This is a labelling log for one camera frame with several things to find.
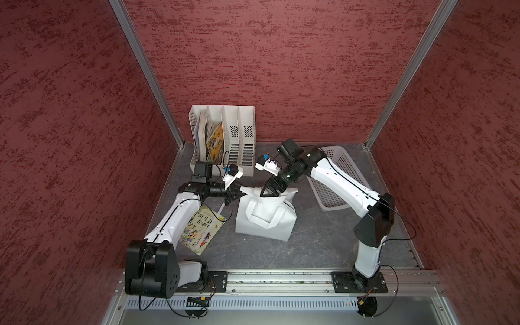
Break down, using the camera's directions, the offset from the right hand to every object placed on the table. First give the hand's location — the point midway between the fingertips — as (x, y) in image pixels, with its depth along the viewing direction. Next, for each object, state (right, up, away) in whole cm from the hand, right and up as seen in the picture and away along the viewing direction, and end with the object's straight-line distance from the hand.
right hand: (267, 194), depth 76 cm
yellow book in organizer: (-26, +20, +23) cm, 40 cm away
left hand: (-7, 0, 0) cm, 7 cm away
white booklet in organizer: (-33, +32, +22) cm, 51 cm away
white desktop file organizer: (-22, +26, +27) cm, 44 cm away
